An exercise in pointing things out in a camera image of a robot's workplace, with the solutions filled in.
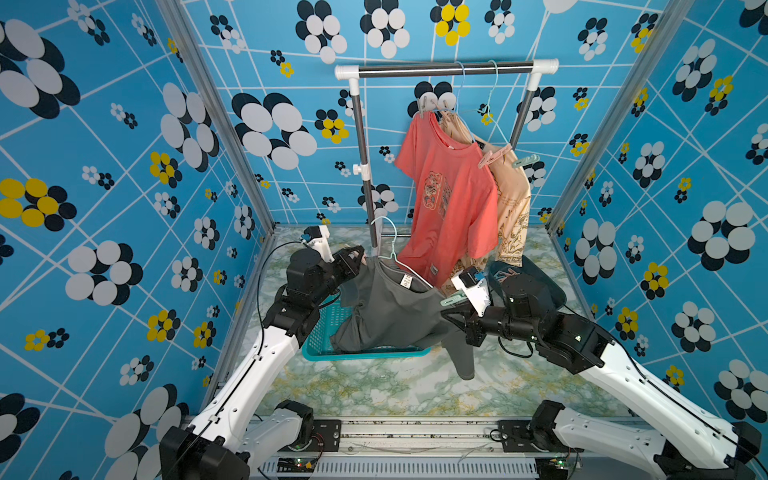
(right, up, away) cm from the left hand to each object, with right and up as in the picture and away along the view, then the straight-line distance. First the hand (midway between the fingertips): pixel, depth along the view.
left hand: (367, 246), depth 72 cm
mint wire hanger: (+6, -1, +41) cm, 41 cm away
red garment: (+21, +10, +6) cm, 24 cm away
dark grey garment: (+5, -15, +2) cm, 16 cm away
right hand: (+18, -14, -7) cm, 24 cm away
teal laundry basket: (-16, -28, +13) cm, 35 cm away
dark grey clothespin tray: (+44, -8, +33) cm, 56 cm away
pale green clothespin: (+18, -11, -11) cm, 24 cm away
